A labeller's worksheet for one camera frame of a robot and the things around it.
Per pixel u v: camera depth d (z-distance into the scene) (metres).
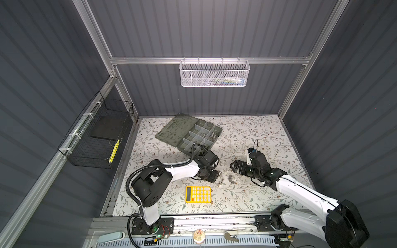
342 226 0.40
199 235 0.71
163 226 0.72
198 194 0.82
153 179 0.52
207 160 0.71
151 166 0.50
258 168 0.64
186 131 1.11
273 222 0.68
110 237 0.68
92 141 0.72
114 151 0.69
